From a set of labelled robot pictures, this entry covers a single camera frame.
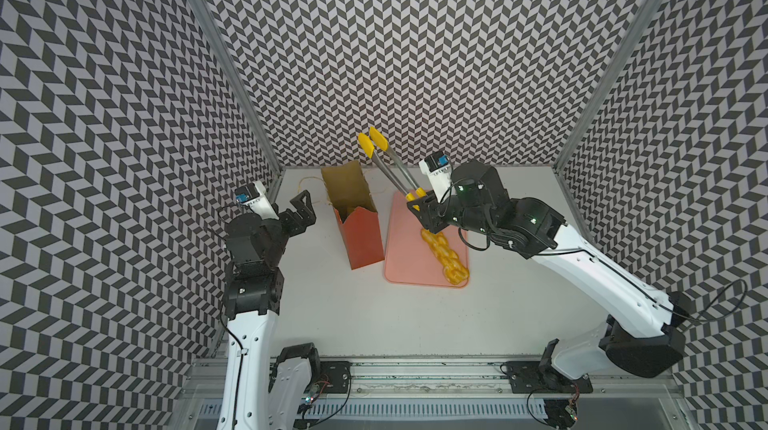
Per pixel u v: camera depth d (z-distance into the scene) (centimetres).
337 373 72
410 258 94
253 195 56
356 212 75
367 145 67
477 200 44
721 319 63
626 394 74
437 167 52
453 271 89
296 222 60
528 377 73
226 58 89
